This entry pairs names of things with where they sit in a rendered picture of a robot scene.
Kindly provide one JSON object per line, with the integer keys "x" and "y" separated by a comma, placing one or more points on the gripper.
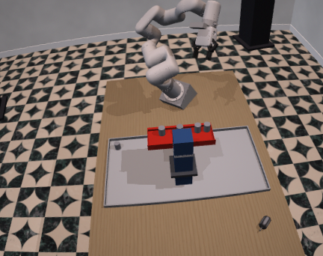
{"x": 204, "y": 38}

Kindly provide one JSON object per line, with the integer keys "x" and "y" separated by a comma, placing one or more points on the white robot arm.
{"x": 160, "y": 61}

